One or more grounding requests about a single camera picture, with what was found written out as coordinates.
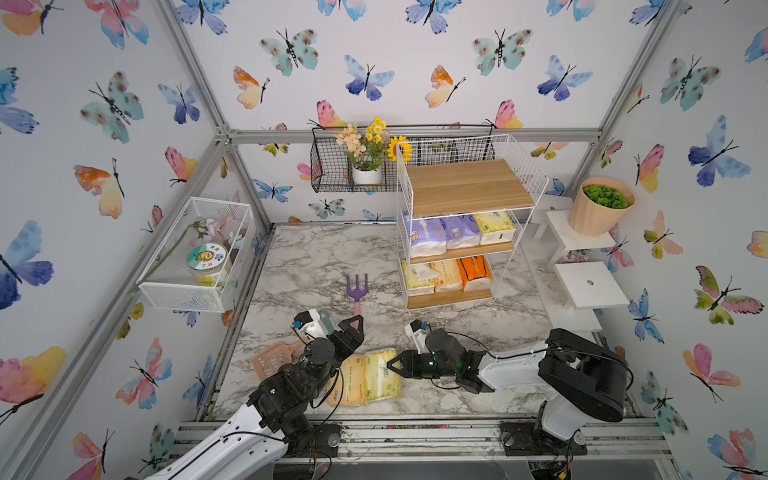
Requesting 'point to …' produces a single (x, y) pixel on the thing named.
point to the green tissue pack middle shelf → (496, 227)
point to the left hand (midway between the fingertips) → (359, 324)
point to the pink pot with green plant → (600, 203)
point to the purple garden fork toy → (356, 294)
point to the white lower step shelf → (590, 285)
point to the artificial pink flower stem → (205, 229)
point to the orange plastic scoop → (270, 359)
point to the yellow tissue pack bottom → (450, 278)
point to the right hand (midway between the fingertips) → (389, 367)
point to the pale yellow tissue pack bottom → (418, 275)
